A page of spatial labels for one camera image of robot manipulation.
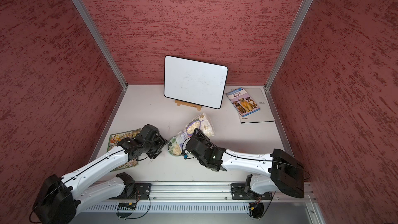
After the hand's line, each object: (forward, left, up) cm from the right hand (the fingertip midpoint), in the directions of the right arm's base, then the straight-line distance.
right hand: (199, 129), depth 79 cm
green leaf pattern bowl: (-4, +16, -14) cm, 21 cm away
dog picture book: (+28, -31, -14) cm, 44 cm away
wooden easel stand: (+27, +14, -13) cm, 33 cm away
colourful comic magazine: (+3, +53, -15) cm, 55 cm away
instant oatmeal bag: (+1, -1, +5) cm, 5 cm away
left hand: (-6, +19, -9) cm, 22 cm away
